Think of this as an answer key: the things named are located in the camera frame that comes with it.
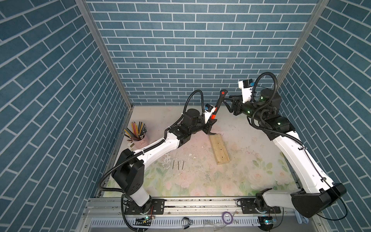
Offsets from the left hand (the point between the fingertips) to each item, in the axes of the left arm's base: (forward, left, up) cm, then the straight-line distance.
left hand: (219, 120), depth 76 cm
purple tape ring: (-41, -6, -27) cm, 49 cm away
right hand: (+1, -2, +15) cm, 15 cm away
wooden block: (-5, -4, -23) cm, 24 cm away
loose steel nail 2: (-13, +20, -28) cm, 37 cm away
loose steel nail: (-13, +22, -28) cm, 39 cm away
